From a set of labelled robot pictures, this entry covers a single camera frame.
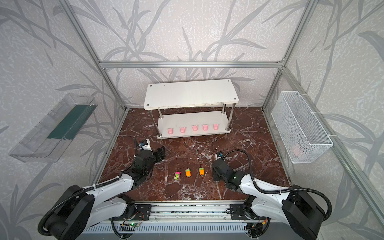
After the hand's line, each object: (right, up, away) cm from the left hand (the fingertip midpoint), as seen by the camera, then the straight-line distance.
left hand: (162, 144), depth 88 cm
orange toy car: (+16, -16, -4) cm, 23 cm away
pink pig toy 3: (+19, +9, +11) cm, 24 cm away
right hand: (+32, -12, -1) cm, 34 cm away
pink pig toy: (+3, +7, +8) cm, 11 cm away
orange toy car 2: (+24, -15, -4) cm, 28 cm away
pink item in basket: (+71, 0, -14) cm, 73 cm away
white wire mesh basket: (+66, +8, -26) cm, 71 cm away
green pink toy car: (+10, -17, -5) cm, 20 cm away
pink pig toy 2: (+11, +8, +10) cm, 17 cm away
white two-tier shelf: (+15, +23, +31) cm, 42 cm away
